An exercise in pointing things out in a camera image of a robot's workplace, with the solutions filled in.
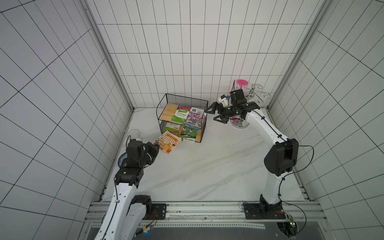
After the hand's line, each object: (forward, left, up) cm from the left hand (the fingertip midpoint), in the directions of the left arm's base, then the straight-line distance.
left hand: (159, 147), depth 77 cm
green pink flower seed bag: (+24, -3, -15) cm, 28 cm away
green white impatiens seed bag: (+23, -9, -1) cm, 25 cm away
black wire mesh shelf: (+33, +1, -3) cm, 33 cm away
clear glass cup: (+17, +23, -14) cm, 32 cm away
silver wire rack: (+32, -54, +11) cm, 64 cm away
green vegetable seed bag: (+19, -14, -17) cm, 29 cm away
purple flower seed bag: (+22, -19, -2) cm, 29 cm away
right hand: (+17, -24, +7) cm, 30 cm away
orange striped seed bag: (+4, -4, -2) cm, 6 cm away
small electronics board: (-33, -64, -18) cm, 75 cm away
